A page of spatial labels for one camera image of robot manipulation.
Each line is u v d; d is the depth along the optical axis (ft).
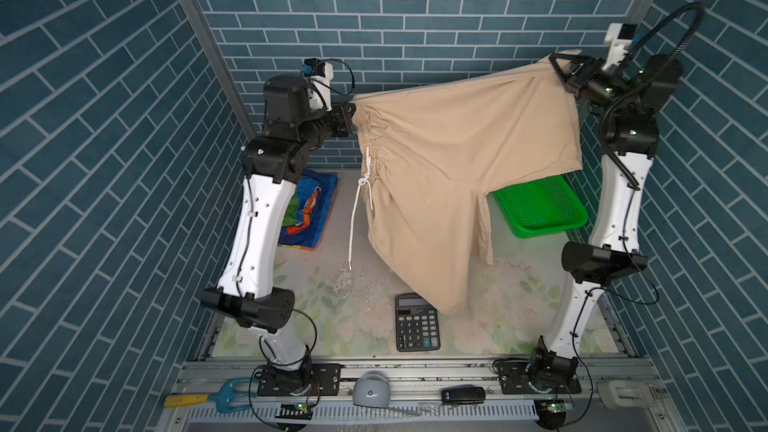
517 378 2.42
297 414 2.37
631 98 1.66
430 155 2.22
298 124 1.57
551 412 2.35
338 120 1.85
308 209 3.27
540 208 3.65
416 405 2.32
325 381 2.42
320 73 1.73
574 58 1.96
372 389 2.12
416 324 2.65
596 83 1.87
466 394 2.23
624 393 2.31
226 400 2.27
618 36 1.83
